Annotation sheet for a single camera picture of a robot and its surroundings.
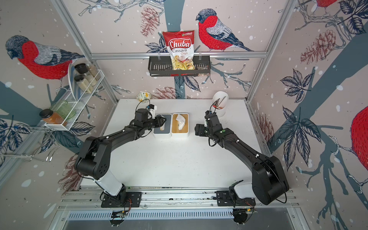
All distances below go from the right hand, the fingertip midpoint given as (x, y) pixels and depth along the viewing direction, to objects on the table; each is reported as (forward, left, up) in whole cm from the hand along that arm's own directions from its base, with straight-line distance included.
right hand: (199, 127), depth 87 cm
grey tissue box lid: (+6, +22, -7) cm, 24 cm away
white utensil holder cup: (+26, -16, -4) cm, 31 cm away
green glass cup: (-5, +70, +21) cm, 73 cm away
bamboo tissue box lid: (+3, +17, -7) cm, 18 cm away
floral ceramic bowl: (+38, +48, -11) cm, 62 cm away
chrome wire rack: (-21, +75, +11) cm, 79 cm away
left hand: (+7, +21, +1) cm, 22 cm away
